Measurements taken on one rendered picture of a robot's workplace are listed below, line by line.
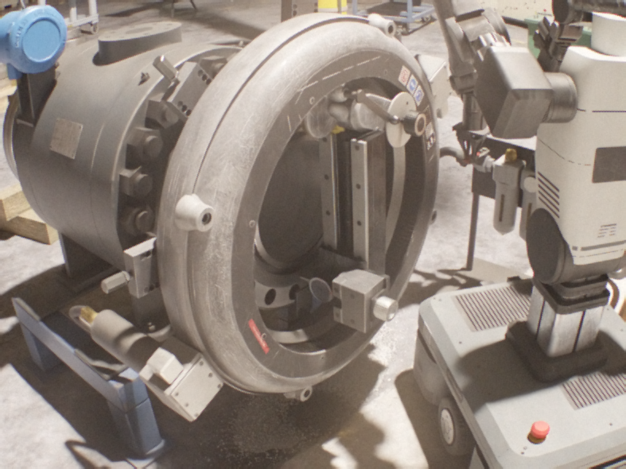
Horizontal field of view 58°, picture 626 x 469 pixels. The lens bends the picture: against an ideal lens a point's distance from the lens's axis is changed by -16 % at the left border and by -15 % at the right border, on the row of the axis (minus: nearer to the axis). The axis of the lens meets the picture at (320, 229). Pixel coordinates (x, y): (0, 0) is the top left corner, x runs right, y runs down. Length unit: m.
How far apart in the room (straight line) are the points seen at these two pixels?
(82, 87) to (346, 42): 0.65
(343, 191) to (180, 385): 0.49
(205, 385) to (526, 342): 0.71
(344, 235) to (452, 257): 1.04
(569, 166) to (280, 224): 0.66
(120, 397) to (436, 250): 1.33
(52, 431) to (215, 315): 0.85
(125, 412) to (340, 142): 0.77
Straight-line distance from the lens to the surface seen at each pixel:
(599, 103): 1.12
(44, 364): 1.89
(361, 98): 1.12
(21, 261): 2.56
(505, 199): 1.93
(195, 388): 1.08
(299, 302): 1.37
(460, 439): 1.45
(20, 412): 1.82
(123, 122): 1.26
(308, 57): 1.02
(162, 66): 0.97
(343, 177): 1.24
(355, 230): 1.24
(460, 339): 1.48
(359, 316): 1.23
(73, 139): 1.39
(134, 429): 1.51
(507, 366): 1.41
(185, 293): 1.00
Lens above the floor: 1.16
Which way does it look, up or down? 28 degrees down
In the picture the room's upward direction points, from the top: 1 degrees counter-clockwise
